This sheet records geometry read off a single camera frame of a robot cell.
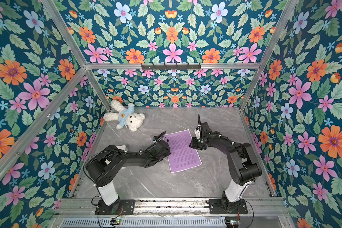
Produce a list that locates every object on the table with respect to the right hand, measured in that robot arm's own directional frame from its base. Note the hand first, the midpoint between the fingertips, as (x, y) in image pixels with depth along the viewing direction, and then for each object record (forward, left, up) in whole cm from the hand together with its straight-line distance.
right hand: (194, 143), depth 94 cm
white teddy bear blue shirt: (+19, +51, +5) cm, 55 cm away
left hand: (-3, +15, -4) cm, 16 cm away
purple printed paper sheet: (-7, +8, -5) cm, 12 cm away
